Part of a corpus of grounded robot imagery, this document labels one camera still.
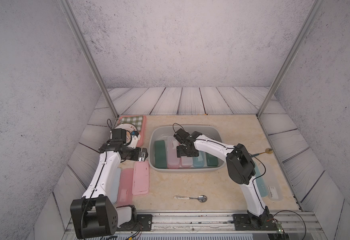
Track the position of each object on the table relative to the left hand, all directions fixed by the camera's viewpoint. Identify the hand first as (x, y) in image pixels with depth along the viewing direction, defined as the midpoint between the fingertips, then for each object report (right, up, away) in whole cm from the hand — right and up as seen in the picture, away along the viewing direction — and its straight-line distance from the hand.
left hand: (141, 152), depth 83 cm
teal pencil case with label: (+33, -7, +11) cm, 36 cm away
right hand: (+24, -3, +11) cm, 27 cm away
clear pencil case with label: (+17, -7, +9) cm, 21 cm away
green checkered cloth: (-12, +19, +34) cm, 41 cm away
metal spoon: (+33, -23, -4) cm, 41 cm away
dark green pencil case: (+9, -3, +12) cm, 15 cm away
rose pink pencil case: (-8, -22, -1) cm, 23 cm away
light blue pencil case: (-13, -21, -2) cm, 25 cm away
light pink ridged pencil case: (-1, -15, +3) cm, 15 cm away
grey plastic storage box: (+9, +10, +17) cm, 22 cm away
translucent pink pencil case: (+25, -7, +8) cm, 27 cm away
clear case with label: (+72, -19, 0) cm, 75 cm away
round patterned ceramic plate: (-16, +13, +28) cm, 35 cm away
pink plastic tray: (-6, +11, +29) cm, 31 cm away
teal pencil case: (+67, -17, +3) cm, 69 cm away
